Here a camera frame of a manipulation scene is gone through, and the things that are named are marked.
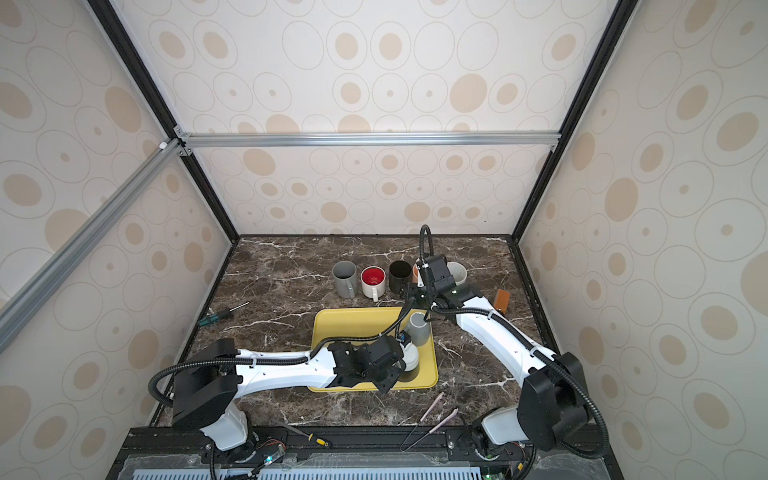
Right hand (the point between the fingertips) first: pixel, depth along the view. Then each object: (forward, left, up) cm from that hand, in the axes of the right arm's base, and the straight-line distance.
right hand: (410, 293), depth 84 cm
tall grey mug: (+13, +21, -7) cm, 25 cm away
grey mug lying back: (-8, -3, -7) cm, 11 cm away
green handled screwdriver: (+3, +60, -14) cm, 61 cm away
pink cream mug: (+14, -3, -8) cm, 16 cm away
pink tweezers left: (-29, -2, -16) cm, 33 cm away
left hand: (-19, +2, -9) cm, 21 cm away
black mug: (+15, +2, -9) cm, 18 cm away
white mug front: (+14, +12, -12) cm, 22 cm away
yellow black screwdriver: (-34, +23, -15) cm, 44 cm away
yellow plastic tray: (-1, +18, -15) cm, 23 cm away
